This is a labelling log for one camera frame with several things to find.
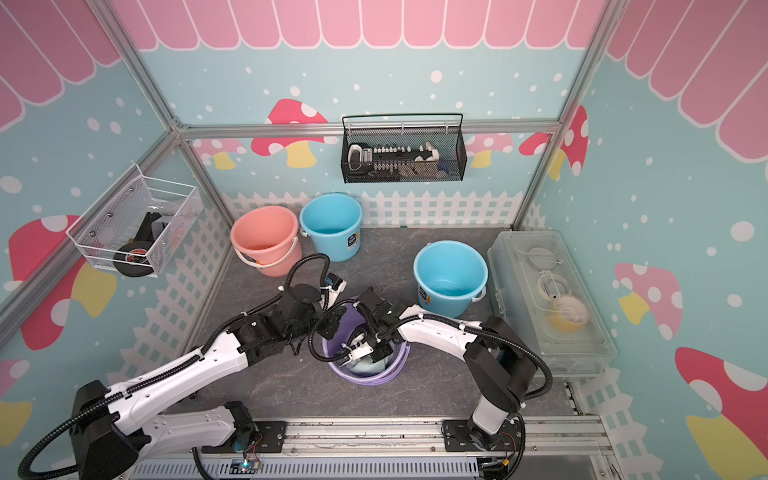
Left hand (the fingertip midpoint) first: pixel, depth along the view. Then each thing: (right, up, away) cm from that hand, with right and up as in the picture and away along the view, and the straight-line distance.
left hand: (341, 313), depth 77 cm
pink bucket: (-33, +22, +31) cm, 50 cm away
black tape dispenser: (-46, +14, -10) cm, 49 cm away
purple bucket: (+3, -3, -2) cm, 4 cm away
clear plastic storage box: (+55, +4, +6) cm, 55 cm away
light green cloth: (+6, -13, -1) cm, 15 cm away
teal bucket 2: (-9, +28, +33) cm, 44 cm away
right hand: (+5, -10, +6) cm, 13 cm away
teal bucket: (+33, +8, +22) cm, 41 cm away
